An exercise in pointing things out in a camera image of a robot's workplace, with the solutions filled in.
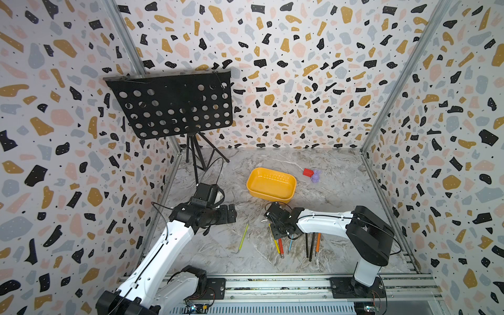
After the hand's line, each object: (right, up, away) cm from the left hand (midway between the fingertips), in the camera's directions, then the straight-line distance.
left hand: (228, 214), depth 78 cm
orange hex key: (+38, -14, +8) cm, 41 cm away
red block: (+38, +16, +29) cm, 50 cm away
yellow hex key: (+19, -14, +8) cm, 24 cm away
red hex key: (+21, -16, +6) cm, 27 cm away
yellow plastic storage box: (+18, +9, +29) cm, 35 cm away
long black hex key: (+33, -15, +8) cm, 37 cm away
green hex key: (+5, -13, +10) cm, 17 cm away
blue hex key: (+26, -15, +8) cm, 31 cm away
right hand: (+20, -11, +11) cm, 25 cm away
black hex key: (+34, -17, +6) cm, 38 cm away
